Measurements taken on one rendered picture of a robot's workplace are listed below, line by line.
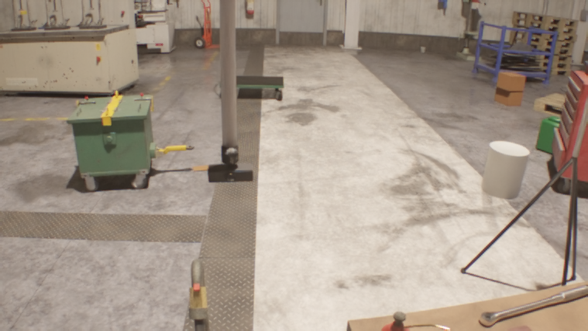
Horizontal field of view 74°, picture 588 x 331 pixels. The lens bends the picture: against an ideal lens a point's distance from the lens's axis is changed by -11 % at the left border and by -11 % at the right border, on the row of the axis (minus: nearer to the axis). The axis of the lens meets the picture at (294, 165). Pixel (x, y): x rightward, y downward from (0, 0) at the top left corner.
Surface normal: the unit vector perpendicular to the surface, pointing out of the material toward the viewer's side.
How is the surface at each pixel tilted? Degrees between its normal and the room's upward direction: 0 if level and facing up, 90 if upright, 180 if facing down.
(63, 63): 91
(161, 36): 90
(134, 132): 90
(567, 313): 0
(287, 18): 90
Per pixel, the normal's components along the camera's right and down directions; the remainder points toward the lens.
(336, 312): 0.03, -0.92
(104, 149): 0.22, 0.39
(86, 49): -0.11, 0.39
